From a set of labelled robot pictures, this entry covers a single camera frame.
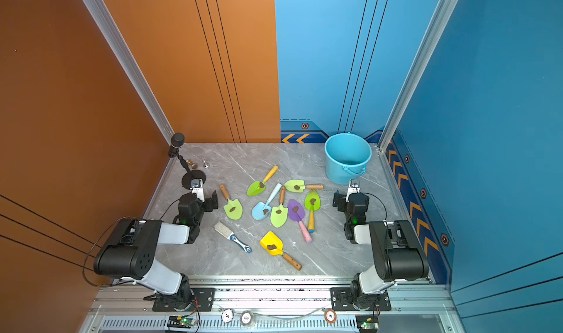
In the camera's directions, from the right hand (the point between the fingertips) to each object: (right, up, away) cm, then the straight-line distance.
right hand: (350, 192), depth 95 cm
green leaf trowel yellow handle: (-16, -5, +2) cm, 17 cm away
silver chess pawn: (-70, +11, +17) cm, 72 cm away
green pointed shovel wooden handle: (-31, -9, -1) cm, 32 cm away
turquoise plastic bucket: (0, +16, +5) cm, 17 cm away
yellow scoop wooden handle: (-33, -20, -10) cm, 39 cm away
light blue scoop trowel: (-39, -8, 0) cm, 40 cm away
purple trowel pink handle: (-23, -9, 0) cm, 25 cm away
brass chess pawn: (-74, +11, +14) cm, 77 cm away
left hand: (-63, +1, 0) cm, 63 cm away
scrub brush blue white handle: (-50, -16, -8) cm, 53 cm away
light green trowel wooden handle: (-22, +2, +8) cm, 24 cm away
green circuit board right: (0, -40, -24) cm, 47 cm away
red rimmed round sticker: (-13, -37, -24) cm, 46 cm away
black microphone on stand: (-67, +21, -17) cm, 72 cm away
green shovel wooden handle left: (-51, -8, +1) cm, 52 cm away
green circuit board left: (-59, -39, -24) cm, 75 cm away
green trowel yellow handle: (-42, +1, +8) cm, 42 cm away
